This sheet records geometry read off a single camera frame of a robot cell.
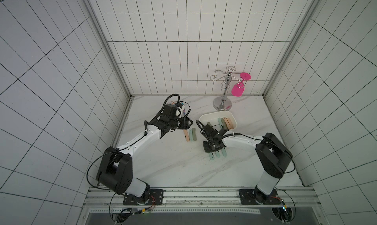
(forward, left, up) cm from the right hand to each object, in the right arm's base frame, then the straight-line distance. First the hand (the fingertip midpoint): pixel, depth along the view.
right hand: (207, 145), depth 92 cm
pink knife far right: (+16, -17, +1) cm, 23 cm away
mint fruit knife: (-6, -6, 0) cm, 9 cm away
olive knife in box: (+16, -12, +2) cm, 20 cm away
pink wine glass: (+36, -21, +16) cm, 45 cm away
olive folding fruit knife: (+7, +9, +2) cm, 11 cm away
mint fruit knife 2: (-7, -3, 0) cm, 8 cm away
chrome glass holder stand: (+35, -13, +2) cm, 37 cm away
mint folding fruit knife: (-5, -11, 0) cm, 12 cm away
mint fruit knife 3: (+7, +11, +1) cm, 13 cm away
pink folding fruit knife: (+6, +14, +2) cm, 15 cm away
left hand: (+5, +13, +15) cm, 20 cm away
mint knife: (+18, -10, +1) cm, 20 cm away
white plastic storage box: (+20, -4, +3) cm, 21 cm away
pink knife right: (+16, -14, +2) cm, 22 cm away
